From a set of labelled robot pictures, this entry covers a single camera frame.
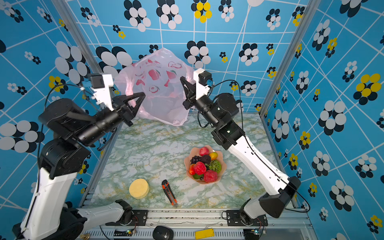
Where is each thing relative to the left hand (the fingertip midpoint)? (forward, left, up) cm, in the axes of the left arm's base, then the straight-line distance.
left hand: (140, 97), depth 44 cm
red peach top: (+11, -21, -50) cm, 55 cm away
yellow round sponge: (-9, +15, -56) cm, 59 cm away
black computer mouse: (-29, -2, -56) cm, 63 cm away
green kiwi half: (+2, -28, -51) cm, 58 cm away
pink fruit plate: (+13, -15, -53) cm, 57 cm away
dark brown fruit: (+5, -22, -48) cm, 53 cm away
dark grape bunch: (+7, -16, -53) cm, 56 cm away
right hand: (+10, -13, -1) cm, 17 cm away
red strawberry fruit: (-2, -19, -46) cm, 50 cm away
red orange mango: (-1, -15, -50) cm, 52 cm away
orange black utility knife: (-11, -2, -57) cm, 58 cm away
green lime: (-4, -18, -53) cm, 56 cm away
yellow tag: (-29, -21, -57) cm, 68 cm away
